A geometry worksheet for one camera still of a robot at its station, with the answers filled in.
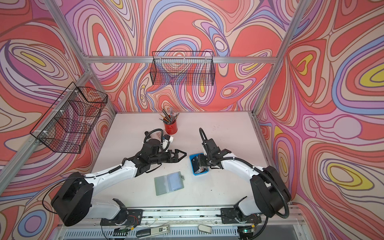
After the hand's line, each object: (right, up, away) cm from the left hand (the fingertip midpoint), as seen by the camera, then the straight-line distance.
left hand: (184, 154), depth 80 cm
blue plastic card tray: (+4, -3, +11) cm, 12 cm away
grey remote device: (-16, -32, -14) cm, 38 cm away
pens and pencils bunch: (-13, +20, +23) cm, 33 cm away
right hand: (+11, -7, +8) cm, 15 cm away
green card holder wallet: (-9, -17, +5) cm, 20 cm away
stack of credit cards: (+7, -9, +6) cm, 13 cm away
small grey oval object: (+11, -33, -11) cm, 36 cm away
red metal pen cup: (-10, +14, +23) cm, 28 cm away
